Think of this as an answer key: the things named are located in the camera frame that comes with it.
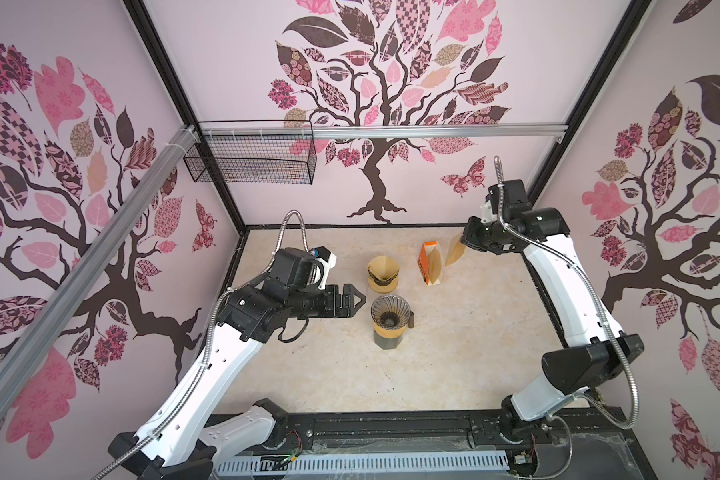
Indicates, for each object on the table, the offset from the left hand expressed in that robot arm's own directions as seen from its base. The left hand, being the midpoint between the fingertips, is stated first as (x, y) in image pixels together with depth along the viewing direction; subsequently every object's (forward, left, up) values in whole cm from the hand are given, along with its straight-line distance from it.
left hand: (348, 306), depth 66 cm
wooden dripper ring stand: (+16, -10, -18) cm, 26 cm away
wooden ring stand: (+2, -11, -18) cm, 21 cm away
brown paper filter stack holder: (+29, -26, -21) cm, 44 cm away
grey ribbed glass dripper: (+7, -12, -17) cm, 22 cm away
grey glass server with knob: (+1, -12, -25) cm, 27 cm away
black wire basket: (+53, +31, +6) cm, 62 cm away
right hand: (+20, -30, +3) cm, 36 cm away
